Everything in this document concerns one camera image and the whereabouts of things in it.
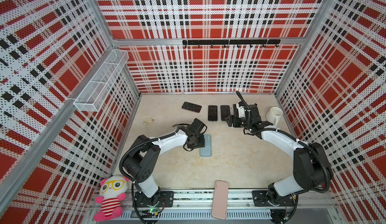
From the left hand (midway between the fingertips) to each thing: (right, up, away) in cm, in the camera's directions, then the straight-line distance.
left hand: (202, 146), depth 89 cm
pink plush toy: (-43, -16, -18) cm, 49 cm away
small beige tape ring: (-38, +14, +16) cm, 43 cm away
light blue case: (+3, -4, +3) cm, 5 cm away
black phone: (+8, +19, +21) cm, 30 cm away
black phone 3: (+18, +20, +25) cm, 37 cm away
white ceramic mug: (+48, +18, +10) cm, 52 cm away
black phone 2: (-8, +24, +25) cm, 36 cm away
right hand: (+18, +16, +1) cm, 24 cm away
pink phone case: (+9, -22, -16) cm, 29 cm away
